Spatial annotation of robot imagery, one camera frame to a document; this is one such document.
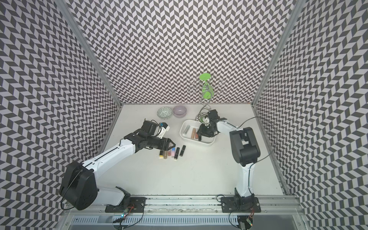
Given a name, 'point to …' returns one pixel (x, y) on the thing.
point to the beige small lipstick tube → (165, 154)
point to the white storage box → (186, 127)
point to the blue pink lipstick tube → (173, 151)
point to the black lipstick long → (176, 155)
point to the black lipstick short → (182, 150)
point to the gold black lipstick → (161, 154)
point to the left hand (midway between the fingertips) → (170, 146)
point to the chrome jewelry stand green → (206, 89)
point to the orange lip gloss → (197, 135)
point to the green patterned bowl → (164, 112)
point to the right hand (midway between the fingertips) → (200, 134)
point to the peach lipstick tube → (193, 133)
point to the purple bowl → (179, 111)
